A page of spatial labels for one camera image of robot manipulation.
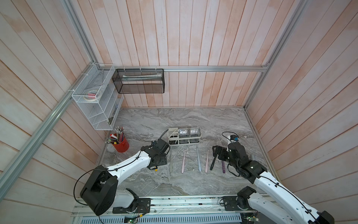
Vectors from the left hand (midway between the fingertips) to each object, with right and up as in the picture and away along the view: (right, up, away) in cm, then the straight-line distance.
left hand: (158, 163), depth 86 cm
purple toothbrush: (+41, -3, +2) cm, 42 cm away
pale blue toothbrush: (+26, 0, +4) cm, 26 cm away
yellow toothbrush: (-2, -4, 0) cm, 5 cm away
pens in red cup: (-26, +16, +1) cm, 31 cm away
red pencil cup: (-23, +10, +3) cm, 26 cm away
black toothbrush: (+34, -2, +2) cm, 34 cm away
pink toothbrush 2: (+30, -3, +2) cm, 30 cm away
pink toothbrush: (+16, 0, +3) cm, 16 cm away
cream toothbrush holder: (+16, +15, +15) cm, 27 cm away
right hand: (+36, +10, -4) cm, 38 cm away
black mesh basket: (-17, +57, +18) cm, 62 cm away
